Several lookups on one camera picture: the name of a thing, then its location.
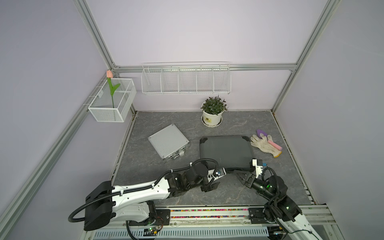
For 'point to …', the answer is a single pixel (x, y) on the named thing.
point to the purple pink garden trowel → (259, 131)
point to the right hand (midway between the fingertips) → (235, 172)
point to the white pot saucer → (211, 126)
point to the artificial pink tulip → (113, 88)
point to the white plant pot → (212, 119)
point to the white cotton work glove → (262, 143)
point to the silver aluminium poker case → (169, 142)
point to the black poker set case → (233, 152)
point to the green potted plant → (214, 105)
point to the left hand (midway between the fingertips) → (215, 174)
